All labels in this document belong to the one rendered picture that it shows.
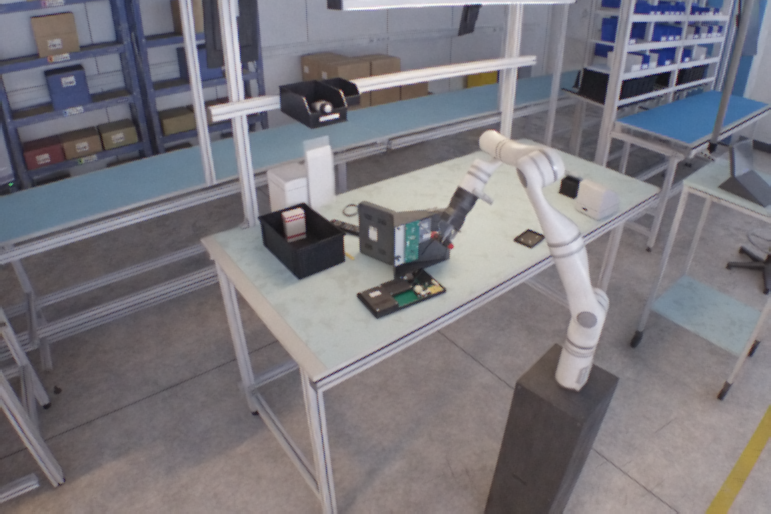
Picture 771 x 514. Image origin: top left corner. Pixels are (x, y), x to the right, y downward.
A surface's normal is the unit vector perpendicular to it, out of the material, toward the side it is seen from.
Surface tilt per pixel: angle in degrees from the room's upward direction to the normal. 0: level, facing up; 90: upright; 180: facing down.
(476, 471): 0
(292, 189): 90
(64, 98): 90
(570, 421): 90
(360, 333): 0
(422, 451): 0
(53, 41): 90
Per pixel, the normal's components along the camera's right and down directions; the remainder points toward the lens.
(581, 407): 0.00, -0.87
